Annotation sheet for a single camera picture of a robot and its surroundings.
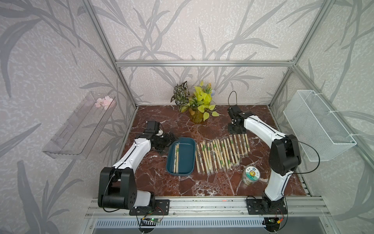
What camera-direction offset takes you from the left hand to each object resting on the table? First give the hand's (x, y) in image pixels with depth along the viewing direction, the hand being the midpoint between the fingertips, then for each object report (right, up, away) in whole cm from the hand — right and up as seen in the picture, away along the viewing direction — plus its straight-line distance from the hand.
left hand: (175, 142), depth 85 cm
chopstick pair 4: (+24, -10, +6) cm, 27 cm away
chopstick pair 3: (+17, -4, +12) cm, 21 cm away
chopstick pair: (+13, -12, +6) cm, 19 cm away
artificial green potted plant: (+14, +24, +7) cm, 28 cm away
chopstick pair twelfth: (+47, -2, +14) cm, 49 cm away
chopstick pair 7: (+34, -7, +9) cm, 36 cm away
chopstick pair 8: (+38, -6, +9) cm, 39 cm away
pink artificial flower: (-36, +23, -9) cm, 44 cm away
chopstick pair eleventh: (+43, -3, +12) cm, 45 cm away
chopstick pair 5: (+27, -9, +8) cm, 30 cm away
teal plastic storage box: (+3, -10, +6) cm, 12 cm away
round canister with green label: (+42, -16, -8) cm, 46 cm away
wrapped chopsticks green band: (0, -12, +6) cm, 13 cm away
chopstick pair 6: (+31, -9, +8) cm, 34 cm away
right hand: (+37, +7, +9) cm, 38 cm away
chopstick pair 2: (+15, -12, +6) cm, 20 cm away
